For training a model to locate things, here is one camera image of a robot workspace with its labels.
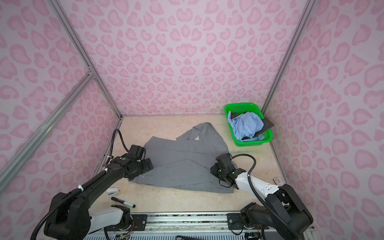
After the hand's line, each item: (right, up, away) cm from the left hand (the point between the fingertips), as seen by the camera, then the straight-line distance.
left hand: (146, 166), depth 86 cm
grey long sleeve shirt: (+23, 0, +7) cm, 24 cm away
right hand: (+38, -2, +1) cm, 38 cm away
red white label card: (+75, -8, 0) cm, 76 cm away
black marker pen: (-9, -17, -8) cm, 21 cm away
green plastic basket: (+62, +38, +32) cm, 80 cm away
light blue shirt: (+60, +24, +8) cm, 65 cm away
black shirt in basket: (+56, +32, +23) cm, 69 cm away
